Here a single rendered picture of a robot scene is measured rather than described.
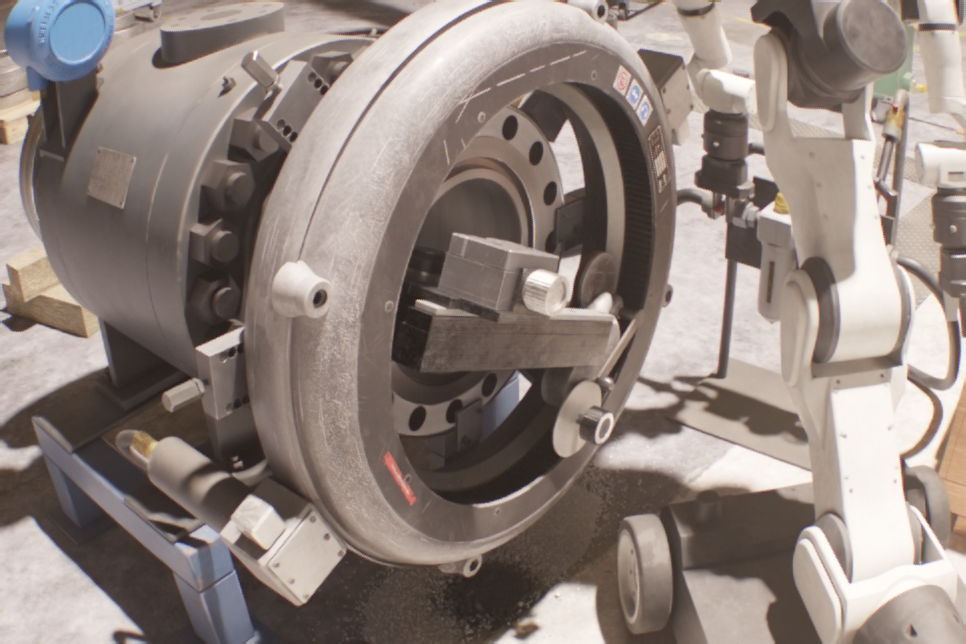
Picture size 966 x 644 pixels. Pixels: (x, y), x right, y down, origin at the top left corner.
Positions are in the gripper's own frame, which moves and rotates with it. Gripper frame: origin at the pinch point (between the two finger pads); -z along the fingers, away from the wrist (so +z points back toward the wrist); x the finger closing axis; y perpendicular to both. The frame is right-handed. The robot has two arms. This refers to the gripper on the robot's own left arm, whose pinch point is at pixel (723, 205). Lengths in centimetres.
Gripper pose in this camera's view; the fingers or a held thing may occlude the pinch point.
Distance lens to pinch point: 185.2
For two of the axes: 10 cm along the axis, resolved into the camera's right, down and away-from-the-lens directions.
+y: 6.2, -3.9, 6.9
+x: 7.9, 2.8, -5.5
